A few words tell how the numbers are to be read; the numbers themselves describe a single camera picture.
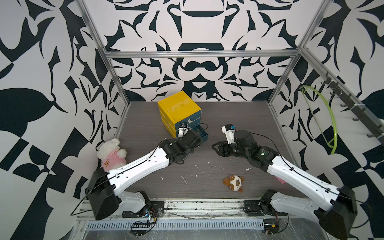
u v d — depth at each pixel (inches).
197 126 38.8
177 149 21.1
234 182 31.2
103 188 15.4
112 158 32.5
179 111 33.5
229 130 26.8
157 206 29.4
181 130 26.6
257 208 28.9
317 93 30.8
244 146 23.0
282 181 20.0
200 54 36.3
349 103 23.5
